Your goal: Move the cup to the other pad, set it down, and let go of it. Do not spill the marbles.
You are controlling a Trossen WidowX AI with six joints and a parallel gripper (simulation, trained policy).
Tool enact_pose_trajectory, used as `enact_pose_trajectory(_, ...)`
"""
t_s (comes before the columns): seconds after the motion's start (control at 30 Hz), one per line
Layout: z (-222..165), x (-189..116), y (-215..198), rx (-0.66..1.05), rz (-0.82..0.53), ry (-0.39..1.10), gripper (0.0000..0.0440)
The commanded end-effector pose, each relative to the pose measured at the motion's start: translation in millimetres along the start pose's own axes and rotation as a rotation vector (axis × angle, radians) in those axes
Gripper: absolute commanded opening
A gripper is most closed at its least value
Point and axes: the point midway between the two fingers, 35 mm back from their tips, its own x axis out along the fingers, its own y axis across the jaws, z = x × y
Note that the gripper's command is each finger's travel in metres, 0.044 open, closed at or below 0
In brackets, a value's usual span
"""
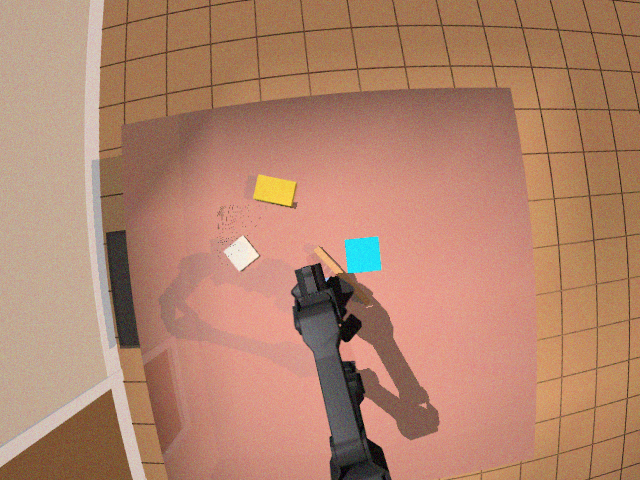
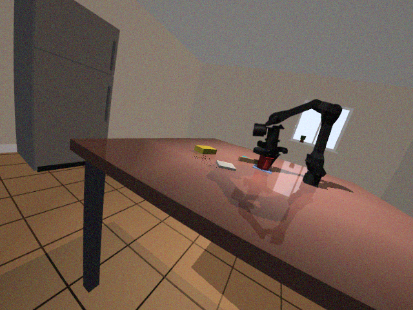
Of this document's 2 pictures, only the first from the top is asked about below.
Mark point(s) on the white square block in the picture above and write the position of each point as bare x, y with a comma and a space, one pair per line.
241, 253

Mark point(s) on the yellow rectangular block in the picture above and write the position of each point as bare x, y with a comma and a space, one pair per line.
275, 190

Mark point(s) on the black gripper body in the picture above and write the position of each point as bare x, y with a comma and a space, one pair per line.
349, 328

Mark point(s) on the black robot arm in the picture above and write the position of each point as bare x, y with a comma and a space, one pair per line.
317, 320

